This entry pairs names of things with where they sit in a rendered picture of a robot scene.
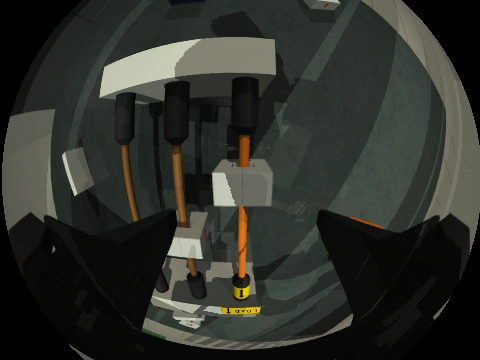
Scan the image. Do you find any dark navy block with red arrow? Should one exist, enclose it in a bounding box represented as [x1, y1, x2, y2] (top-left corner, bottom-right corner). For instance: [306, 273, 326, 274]
[168, 0, 205, 5]

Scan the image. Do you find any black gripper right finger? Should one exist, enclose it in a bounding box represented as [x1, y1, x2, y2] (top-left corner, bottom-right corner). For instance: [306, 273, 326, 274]
[316, 209, 440, 323]

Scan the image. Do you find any white rectangular block with red arrow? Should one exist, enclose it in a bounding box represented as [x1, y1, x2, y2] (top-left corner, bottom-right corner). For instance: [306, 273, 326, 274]
[304, 0, 340, 11]

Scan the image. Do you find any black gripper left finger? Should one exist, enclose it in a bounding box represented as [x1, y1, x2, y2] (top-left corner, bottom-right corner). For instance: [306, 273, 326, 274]
[44, 208, 177, 332]

